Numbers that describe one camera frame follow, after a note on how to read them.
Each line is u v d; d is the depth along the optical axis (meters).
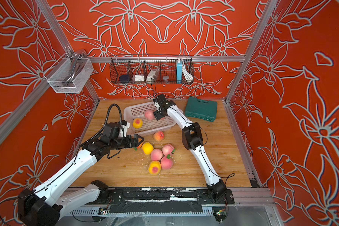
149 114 1.01
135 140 0.68
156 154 0.83
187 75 0.90
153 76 0.92
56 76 0.74
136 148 0.90
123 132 0.62
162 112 0.82
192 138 0.66
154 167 0.77
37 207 0.37
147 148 0.87
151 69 0.99
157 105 0.92
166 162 0.80
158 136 0.92
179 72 0.87
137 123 0.97
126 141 0.68
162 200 0.73
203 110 1.09
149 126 1.01
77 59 0.85
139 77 0.86
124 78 0.97
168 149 0.84
